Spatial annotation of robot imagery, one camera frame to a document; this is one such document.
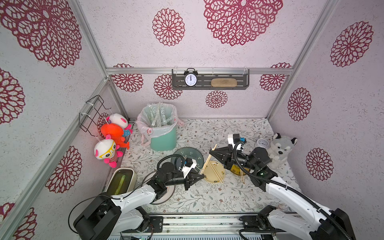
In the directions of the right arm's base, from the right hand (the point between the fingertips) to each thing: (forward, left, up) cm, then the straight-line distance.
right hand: (211, 151), depth 63 cm
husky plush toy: (+13, -40, -17) cm, 45 cm away
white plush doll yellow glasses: (+8, +55, -12) cm, 57 cm away
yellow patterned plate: (+8, -19, -32) cm, 38 cm away
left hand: (-4, +3, -17) cm, 18 cm away
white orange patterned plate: (-16, +21, -12) cm, 28 cm away
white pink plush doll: (+30, +55, -11) cm, 63 cm away
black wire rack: (+18, +61, +2) cm, 63 cm away
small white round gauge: (+27, -39, -31) cm, 56 cm away
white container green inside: (-4, +47, -26) cm, 54 cm away
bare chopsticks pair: (+5, -5, -31) cm, 31 cm away
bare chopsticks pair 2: (-1, +1, -4) cm, 5 cm away
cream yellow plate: (+4, -2, -33) cm, 33 cm away
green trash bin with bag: (+23, +29, -8) cm, 38 cm away
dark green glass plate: (+19, +12, -31) cm, 38 cm away
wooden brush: (+47, -10, +4) cm, 48 cm away
